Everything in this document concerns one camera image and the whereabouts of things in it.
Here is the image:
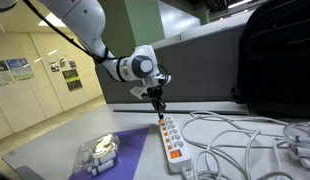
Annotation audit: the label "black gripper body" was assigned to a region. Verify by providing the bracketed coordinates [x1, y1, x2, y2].
[145, 75, 173, 100]

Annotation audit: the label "white power strip orange switches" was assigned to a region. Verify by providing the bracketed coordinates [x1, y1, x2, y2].
[157, 114, 194, 174]

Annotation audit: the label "grey desk divider panel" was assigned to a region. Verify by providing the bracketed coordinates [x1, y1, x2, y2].
[94, 11, 256, 105]

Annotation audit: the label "purple mat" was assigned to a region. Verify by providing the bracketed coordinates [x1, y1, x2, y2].
[67, 126, 151, 180]

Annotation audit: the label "green pillar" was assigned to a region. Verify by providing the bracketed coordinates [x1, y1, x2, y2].
[97, 0, 167, 58]

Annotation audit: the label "clear plastic box with markers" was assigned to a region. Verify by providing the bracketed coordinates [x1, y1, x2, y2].
[72, 132, 121, 178]

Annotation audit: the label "long ceiling light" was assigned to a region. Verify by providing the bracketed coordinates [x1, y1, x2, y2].
[37, 12, 68, 28]
[227, 0, 253, 10]

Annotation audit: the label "black backpack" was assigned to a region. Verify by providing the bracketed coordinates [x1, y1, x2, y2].
[230, 0, 310, 120]

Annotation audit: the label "clear plastic container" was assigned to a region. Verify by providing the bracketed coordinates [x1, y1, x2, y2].
[282, 121, 310, 170]

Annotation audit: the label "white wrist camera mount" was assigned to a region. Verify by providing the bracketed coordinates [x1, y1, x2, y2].
[129, 85, 149, 100]

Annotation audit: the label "white power cable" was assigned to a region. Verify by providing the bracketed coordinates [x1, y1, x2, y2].
[179, 110, 310, 180]

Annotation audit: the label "dark green wall poster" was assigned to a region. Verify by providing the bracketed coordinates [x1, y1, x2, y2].
[61, 68, 84, 92]

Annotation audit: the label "black cable on robot arm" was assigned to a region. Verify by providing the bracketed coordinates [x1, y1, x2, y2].
[22, 0, 111, 65]

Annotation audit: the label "blue white wall poster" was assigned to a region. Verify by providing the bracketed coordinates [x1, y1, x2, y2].
[5, 57, 35, 82]

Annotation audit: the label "grey white wall poster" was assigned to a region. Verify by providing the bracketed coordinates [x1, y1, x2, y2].
[0, 60, 15, 87]

